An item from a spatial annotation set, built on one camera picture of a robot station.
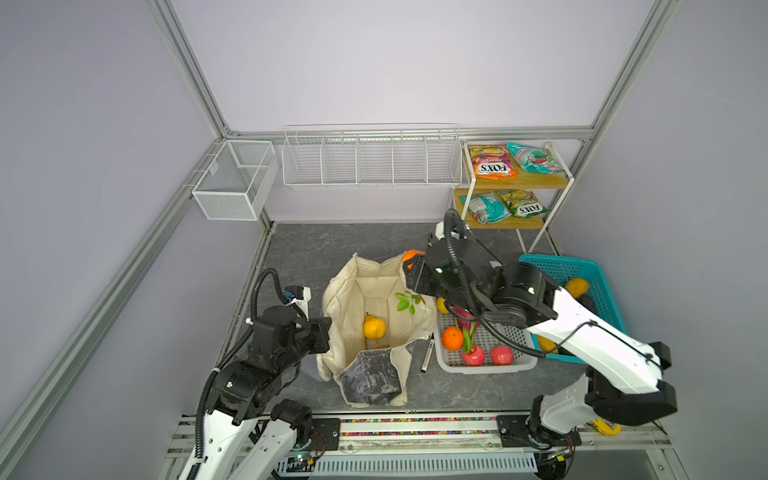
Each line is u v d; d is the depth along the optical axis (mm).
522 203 1015
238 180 995
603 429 736
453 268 377
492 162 866
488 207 991
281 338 495
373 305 945
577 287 939
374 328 865
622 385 399
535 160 854
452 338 830
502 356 809
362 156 1019
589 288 944
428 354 861
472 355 807
